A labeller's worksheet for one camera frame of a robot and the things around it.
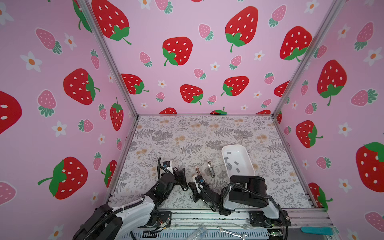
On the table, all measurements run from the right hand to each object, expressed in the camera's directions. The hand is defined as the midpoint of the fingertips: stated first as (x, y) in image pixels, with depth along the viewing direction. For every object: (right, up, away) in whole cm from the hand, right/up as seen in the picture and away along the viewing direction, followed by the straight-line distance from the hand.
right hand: (187, 186), depth 84 cm
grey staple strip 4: (+27, +17, +15) cm, 35 cm away
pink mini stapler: (+6, +8, +3) cm, 10 cm away
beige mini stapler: (+14, +8, +6) cm, 17 cm away
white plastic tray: (+32, +12, +11) cm, 36 cm away
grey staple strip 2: (+31, +7, +6) cm, 32 cm away
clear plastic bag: (+6, -17, -15) cm, 23 cm away
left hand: (-5, +9, +2) cm, 10 cm away
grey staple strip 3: (+31, +11, +9) cm, 34 cm away
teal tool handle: (+63, -16, -14) cm, 66 cm away
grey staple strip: (+26, +9, +8) cm, 29 cm away
